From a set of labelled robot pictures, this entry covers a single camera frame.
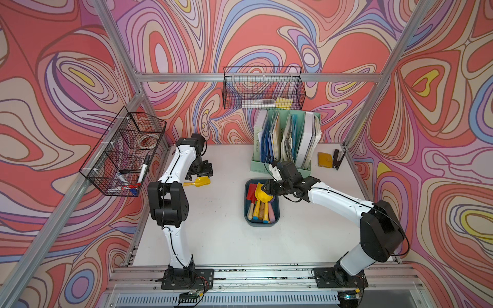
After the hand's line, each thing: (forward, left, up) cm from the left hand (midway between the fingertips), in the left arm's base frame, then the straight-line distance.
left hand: (203, 176), depth 91 cm
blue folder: (+15, -32, +2) cm, 35 cm away
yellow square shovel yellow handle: (-8, -27, -7) cm, 29 cm away
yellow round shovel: (+4, +4, -10) cm, 12 cm away
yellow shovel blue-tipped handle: (-7, -30, -8) cm, 32 cm away
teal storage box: (-10, -35, -10) cm, 38 cm away
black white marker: (-11, +16, +19) cm, 28 cm away
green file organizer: (+16, -40, +12) cm, 44 cm away
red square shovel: (-6, -23, -9) cm, 26 cm away
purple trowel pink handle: (-15, -32, -7) cm, 36 cm away
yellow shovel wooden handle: (-16, -28, -6) cm, 33 cm away
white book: (+14, -51, +11) cm, 54 cm away
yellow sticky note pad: (+19, -67, -10) cm, 70 cm away
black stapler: (+16, -72, -9) cm, 75 cm away
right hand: (-9, -29, 0) cm, 31 cm away
